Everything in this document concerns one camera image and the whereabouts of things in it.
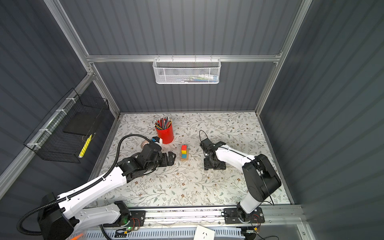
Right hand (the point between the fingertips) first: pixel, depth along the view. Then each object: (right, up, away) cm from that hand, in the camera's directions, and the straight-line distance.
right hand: (214, 168), depth 89 cm
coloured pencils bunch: (-33, +27, +8) cm, 44 cm away
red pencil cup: (-31, +19, +11) cm, 38 cm away
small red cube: (-19, +11, +10) cm, 24 cm away
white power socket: (-8, -23, -22) cm, 33 cm away
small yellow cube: (-19, +9, +3) cm, 21 cm away
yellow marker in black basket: (-63, +16, -20) cm, 68 cm away
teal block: (-19, +6, +5) cm, 20 cm away
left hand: (-25, +9, -11) cm, 29 cm away
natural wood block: (-20, +4, +5) cm, 21 cm away
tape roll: (-47, +14, +13) cm, 50 cm away
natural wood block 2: (-17, +4, +5) cm, 18 cm away
